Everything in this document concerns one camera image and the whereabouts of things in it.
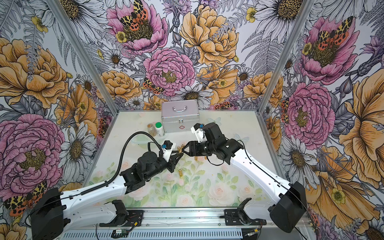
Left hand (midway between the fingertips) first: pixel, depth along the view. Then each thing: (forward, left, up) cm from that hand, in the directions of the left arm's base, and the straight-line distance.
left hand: (180, 156), depth 77 cm
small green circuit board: (-29, +29, -21) cm, 47 cm away
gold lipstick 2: (-3, +1, -14) cm, 15 cm away
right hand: (-2, -3, +5) cm, 6 cm away
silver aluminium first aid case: (+31, +2, -4) cm, 32 cm away
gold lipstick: (+1, 0, +5) cm, 5 cm away
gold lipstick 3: (+7, -8, -17) cm, 20 cm away
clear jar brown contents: (+27, +22, -13) cm, 37 cm away
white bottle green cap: (+27, +16, -11) cm, 33 cm away
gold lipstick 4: (-7, -12, +10) cm, 17 cm away
